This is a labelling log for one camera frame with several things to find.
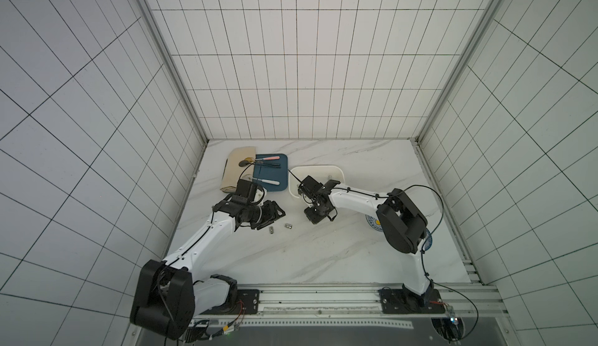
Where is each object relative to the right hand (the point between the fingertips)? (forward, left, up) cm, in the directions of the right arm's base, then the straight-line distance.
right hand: (307, 218), depth 93 cm
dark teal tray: (+22, +18, +2) cm, 29 cm away
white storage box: (+21, -6, +3) cm, 22 cm away
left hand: (-6, +11, +10) cm, 16 cm away
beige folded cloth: (+21, +36, +1) cm, 42 cm away
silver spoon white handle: (+15, +15, +2) cm, 21 cm away
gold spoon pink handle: (+30, +18, +2) cm, 35 cm away
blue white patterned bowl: (-8, -45, +5) cm, 46 cm away
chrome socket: (-4, +7, +1) cm, 8 cm away
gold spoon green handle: (+27, +28, +2) cm, 39 cm away
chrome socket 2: (-7, +14, +2) cm, 15 cm away
